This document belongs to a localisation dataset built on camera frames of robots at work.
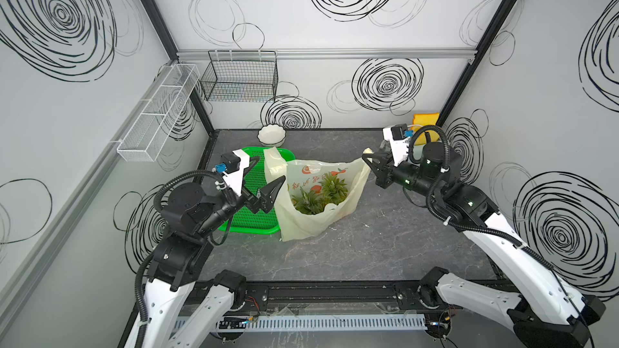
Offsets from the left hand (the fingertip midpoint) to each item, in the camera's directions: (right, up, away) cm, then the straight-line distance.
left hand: (270, 167), depth 56 cm
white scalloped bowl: (-10, +11, +60) cm, 62 cm away
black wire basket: (-34, +49, +89) cm, 107 cm away
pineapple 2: (+17, -9, +23) cm, 31 cm away
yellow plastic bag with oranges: (+9, -3, +17) cm, 19 cm away
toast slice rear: (+55, +17, +40) cm, 70 cm away
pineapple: (+9, -13, +20) cm, 25 cm away
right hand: (+24, +2, +5) cm, 24 cm away
